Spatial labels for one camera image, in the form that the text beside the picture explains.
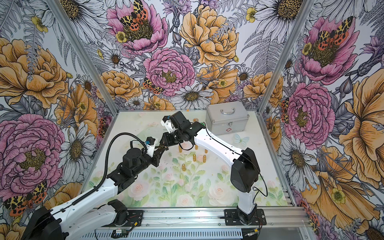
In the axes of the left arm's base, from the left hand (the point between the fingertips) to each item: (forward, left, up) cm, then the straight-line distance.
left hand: (162, 151), depth 81 cm
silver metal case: (+27, -39, -3) cm, 47 cm away
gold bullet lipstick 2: (+9, -8, -13) cm, 18 cm away
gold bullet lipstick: (+8, -25, -14) cm, 29 cm away
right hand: (0, -1, +5) cm, 5 cm away
